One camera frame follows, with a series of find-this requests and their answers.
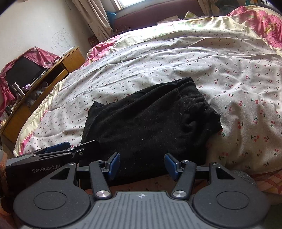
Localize dark clothes pile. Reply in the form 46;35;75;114
215;0;240;16

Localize beige curtain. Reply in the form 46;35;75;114
72;0;113;42

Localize pink cloth on monitor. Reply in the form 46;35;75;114
1;46;59;115

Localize wooden desk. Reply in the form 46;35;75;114
1;48;85;149

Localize black pants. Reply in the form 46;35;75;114
81;77;222;185

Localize cherry print bed sheet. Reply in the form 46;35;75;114
22;28;282;192

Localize bright window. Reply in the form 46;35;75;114
113;0;145;10

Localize maroon headboard bench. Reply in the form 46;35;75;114
111;1;204;32

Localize black monitor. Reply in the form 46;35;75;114
5;56;46;87

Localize pink floral quilt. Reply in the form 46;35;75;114
13;5;282;196

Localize steel thermos bottle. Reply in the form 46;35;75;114
13;82;25;99

